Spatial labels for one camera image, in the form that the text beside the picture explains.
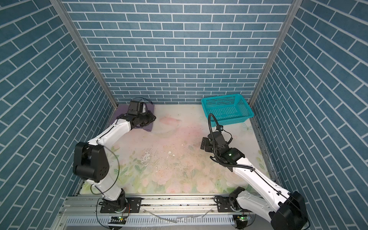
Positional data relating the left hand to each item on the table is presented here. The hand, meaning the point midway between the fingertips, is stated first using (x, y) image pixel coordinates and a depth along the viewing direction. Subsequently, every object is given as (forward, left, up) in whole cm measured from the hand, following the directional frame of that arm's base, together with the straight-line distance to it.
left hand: (159, 117), depth 92 cm
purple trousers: (+26, +39, -20) cm, 51 cm away
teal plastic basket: (+23, -52, -15) cm, 59 cm away
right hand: (-17, -32, 0) cm, 36 cm away
